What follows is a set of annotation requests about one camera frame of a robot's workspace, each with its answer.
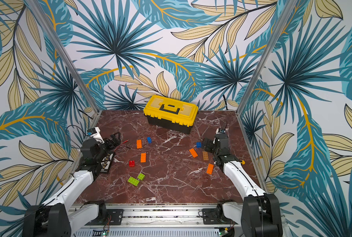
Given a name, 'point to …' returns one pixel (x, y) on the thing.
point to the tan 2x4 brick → (205, 155)
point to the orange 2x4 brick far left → (139, 143)
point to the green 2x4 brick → (133, 181)
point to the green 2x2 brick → (141, 176)
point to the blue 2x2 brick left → (149, 139)
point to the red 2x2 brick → (131, 163)
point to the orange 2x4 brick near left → (143, 156)
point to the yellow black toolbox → (175, 115)
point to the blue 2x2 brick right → (198, 144)
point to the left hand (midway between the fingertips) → (114, 136)
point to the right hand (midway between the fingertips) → (210, 141)
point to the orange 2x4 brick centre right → (194, 152)
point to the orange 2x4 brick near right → (210, 169)
